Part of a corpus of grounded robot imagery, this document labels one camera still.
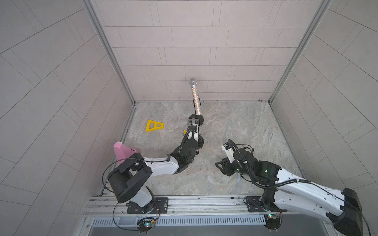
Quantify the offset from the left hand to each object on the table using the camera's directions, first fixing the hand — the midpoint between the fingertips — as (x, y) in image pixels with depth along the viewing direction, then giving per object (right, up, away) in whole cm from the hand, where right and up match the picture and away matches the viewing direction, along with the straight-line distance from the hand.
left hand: (200, 129), depth 84 cm
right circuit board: (+34, -42, -15) cm, 56 cm away
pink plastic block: (-40, -10, -11) cm, 42 cm away
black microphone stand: (-3, +7, +18) cm, 19 cm away
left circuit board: (-25, -41, -19) cm, 51 cm away
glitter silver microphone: (-3, +20, +3) cm, 20 cm away
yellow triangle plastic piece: (-31, 0, +16) cm, 34 cm away
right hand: (+9, -17, -10) cm, 22 cm away
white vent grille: (-33, -42, -15) cm, 55 cm away
